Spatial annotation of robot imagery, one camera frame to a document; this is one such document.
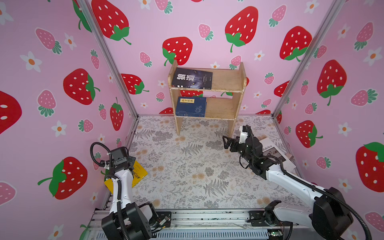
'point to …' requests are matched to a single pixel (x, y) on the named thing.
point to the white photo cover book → (270, 149)
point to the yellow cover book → (138, 172)
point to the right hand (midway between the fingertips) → (229, 136)
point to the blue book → (191, 106)
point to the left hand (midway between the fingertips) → (124, 165)
